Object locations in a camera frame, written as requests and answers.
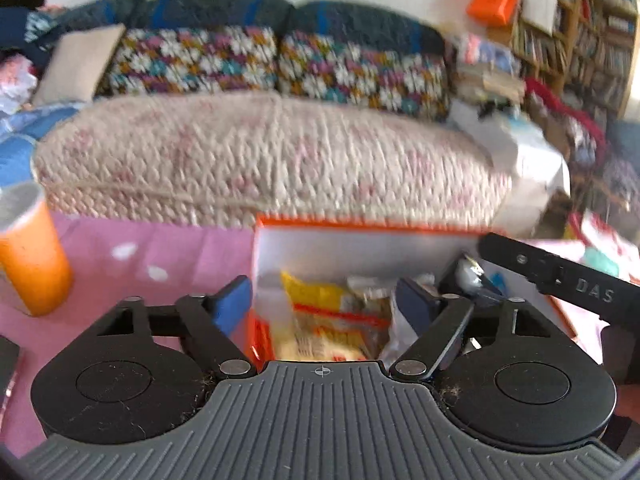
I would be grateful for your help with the pink white plastic bag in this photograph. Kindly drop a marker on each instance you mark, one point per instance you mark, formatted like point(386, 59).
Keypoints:
point(15, 85)

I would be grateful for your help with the dark smartphone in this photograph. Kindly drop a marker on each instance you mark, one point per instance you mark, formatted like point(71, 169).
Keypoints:
point(6, 365)

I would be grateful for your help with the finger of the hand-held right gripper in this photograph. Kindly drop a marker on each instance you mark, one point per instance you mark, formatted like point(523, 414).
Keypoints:
point(550, 275)

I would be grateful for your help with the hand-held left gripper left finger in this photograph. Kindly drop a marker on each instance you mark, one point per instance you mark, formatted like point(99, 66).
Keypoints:
point(232, 305)

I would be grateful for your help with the beige red-print snack packet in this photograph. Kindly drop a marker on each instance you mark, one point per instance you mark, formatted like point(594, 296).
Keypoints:
point(325, 335)

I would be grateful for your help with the dark blue patterned sofa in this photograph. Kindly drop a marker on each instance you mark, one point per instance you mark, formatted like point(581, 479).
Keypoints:
point(225, 7)

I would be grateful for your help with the green tissue pack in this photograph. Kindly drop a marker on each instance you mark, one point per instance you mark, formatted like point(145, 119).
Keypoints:
point(602, 262)

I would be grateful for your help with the quilted beige sofa cover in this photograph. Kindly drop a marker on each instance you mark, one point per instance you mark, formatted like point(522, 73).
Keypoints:
point(250, 160)

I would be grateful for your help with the white cloth covered stand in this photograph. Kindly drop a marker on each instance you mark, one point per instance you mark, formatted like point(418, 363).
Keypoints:
point(520, 160)

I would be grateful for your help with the orange paper bag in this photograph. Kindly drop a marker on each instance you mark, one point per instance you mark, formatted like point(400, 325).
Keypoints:
point(492, 2)

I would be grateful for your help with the pink floral tablecloth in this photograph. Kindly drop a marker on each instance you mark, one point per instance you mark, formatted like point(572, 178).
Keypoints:
point(150, 260)

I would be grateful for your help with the stack of books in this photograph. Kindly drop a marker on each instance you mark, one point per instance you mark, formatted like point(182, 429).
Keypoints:
point(485, 70)

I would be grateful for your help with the dark blue floral clothing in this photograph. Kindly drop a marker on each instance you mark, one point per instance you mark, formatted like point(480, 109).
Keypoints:
point(30, 30)

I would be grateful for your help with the blue striped blanket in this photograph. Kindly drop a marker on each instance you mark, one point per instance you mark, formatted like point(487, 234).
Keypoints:
point(25, 150)

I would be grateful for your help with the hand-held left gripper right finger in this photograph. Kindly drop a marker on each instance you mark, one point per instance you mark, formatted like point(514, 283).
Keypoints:
point(415, 305)

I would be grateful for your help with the beige pillow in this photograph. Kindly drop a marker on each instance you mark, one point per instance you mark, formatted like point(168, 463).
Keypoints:
point(75, 65)

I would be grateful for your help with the orange cylindrical canister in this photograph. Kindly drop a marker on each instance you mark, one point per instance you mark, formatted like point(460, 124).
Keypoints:
point(32, 260)

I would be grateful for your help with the yellow red gift box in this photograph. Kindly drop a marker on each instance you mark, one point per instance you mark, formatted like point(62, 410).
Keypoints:
point(600, 232)

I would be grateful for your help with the red cloth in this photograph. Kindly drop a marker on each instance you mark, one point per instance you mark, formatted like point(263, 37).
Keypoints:
point(565, 115)

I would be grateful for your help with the orange cardboard box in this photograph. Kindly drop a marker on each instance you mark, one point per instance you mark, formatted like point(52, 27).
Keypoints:
point(350, 250)

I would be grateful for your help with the floral cushion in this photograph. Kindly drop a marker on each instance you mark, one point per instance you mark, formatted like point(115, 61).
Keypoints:
point(365, 75)
point(195, 60)

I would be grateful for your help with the wooden bookshelf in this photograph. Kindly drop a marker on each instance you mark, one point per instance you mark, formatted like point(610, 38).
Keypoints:
point(585, 25)

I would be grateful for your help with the yellow snack packet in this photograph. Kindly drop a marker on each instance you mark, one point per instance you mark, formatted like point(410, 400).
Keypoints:
point(310, 291)

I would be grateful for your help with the blue snack packet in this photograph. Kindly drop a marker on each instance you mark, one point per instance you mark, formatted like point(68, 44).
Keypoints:
point(472, 275)

